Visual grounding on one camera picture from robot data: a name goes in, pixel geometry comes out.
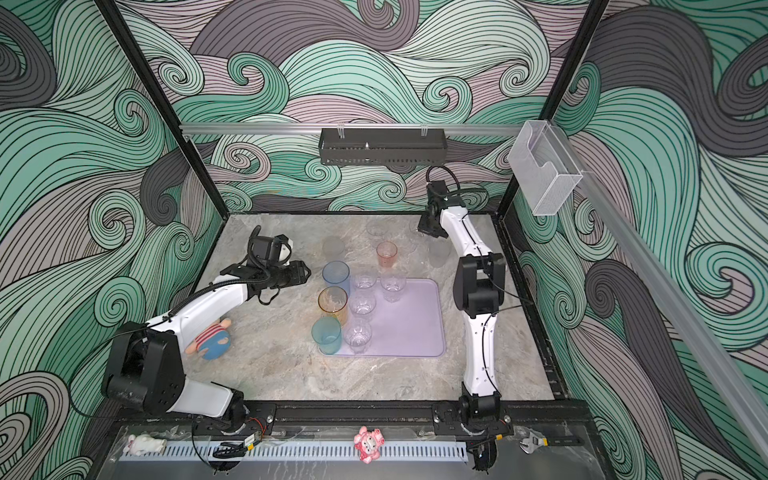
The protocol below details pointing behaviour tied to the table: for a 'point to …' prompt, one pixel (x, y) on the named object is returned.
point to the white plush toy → (143, 443)
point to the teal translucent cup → (326, 332)
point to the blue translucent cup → (337, 273)
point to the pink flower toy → (368, 442)
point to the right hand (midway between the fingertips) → (430, 227)
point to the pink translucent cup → (387, 252)
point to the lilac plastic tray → (413, 327)
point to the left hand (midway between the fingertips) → (305, 270)
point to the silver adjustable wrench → (533, 442)
